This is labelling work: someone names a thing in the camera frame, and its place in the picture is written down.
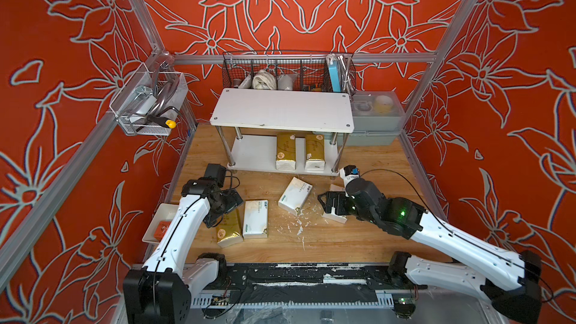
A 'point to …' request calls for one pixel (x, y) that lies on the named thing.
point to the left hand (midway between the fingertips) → (230, 207)
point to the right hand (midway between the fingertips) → (324, 199)
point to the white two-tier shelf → (284, 109)
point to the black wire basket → (304, 70)
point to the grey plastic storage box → (378, 118)
